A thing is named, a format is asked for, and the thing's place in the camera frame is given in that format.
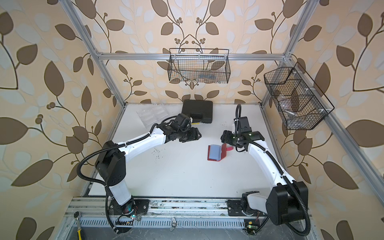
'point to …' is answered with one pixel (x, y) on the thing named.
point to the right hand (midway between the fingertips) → (226, 139)
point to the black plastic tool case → (199, 111)
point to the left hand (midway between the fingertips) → (196, 134)
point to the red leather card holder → (217, 153)
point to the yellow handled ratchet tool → (77, 215)
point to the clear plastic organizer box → (152, 114)
